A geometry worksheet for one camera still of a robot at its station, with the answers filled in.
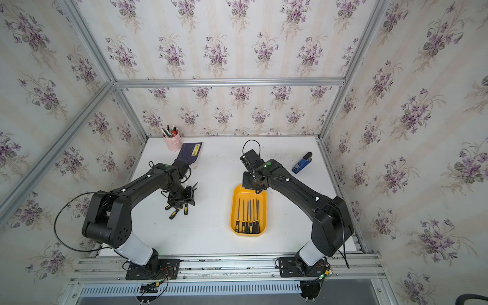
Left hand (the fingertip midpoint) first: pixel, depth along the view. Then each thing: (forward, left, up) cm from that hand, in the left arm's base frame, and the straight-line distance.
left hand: (192, 205), depth 86 cm
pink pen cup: (+37, +16, +6) cm, 41 cm away
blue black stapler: (+25, -57, -1) cm, 63 cm away
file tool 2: (-3, +9, -4) cm, 10 cm away
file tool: (-7, -21, -3) cm, 23 cm away
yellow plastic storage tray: (+2, -25, -4) cm, 25 cm away
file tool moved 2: (-7, -27, -3) cm, 28 cm away
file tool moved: (-7, -30, -4) cm, 31 cm away
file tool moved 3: (-7, -25, -4) cm, 27 cm away
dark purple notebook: (+36, +8, -3) cm, 37 cm away
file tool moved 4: (-7, -24, -3) cm, 25 cm away
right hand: (+6, -26, +9) cm, 28 cm away
